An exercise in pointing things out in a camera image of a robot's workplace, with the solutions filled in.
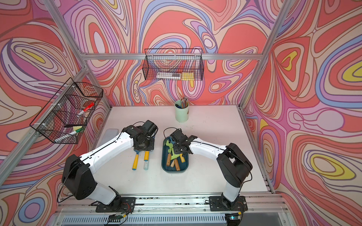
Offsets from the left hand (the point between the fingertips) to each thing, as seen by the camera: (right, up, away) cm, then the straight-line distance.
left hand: (151, 147), depth 83 cm
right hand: (+17, -4, +7) cm, 19 cm away
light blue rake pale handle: (-4, -12, +3) cm, 13 cm away
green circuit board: (-16, -34, -11) cm, 40 cm away
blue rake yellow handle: (-2, -4, -4) cm, 6 cm away
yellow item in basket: (+22, +45, +8) cm, 51 cm away
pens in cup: (+20, +29, +18) cm, 39 cm away
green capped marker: (-36, +11, -12) cm, 40 cm away
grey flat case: (-35, +6, +18) cm, 40 cm away
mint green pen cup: (+18, +20, +22) cm, 35 cm away
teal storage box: (+12, -10, +4) cm, 16 cm away
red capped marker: (-34, +24, -5) cm, 42 cm away
